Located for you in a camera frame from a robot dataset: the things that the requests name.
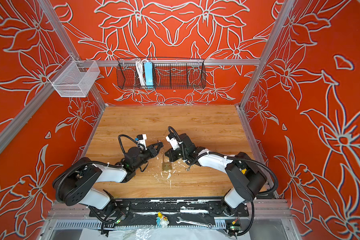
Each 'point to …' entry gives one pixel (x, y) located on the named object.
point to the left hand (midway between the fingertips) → (162, 143)
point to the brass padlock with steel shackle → (166, 166)
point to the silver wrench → (209, 225)
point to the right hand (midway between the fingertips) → (163, 154)
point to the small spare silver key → (188, 169)
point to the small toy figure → (162, 221)
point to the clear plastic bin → (75, 78)
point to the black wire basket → (161, 73)
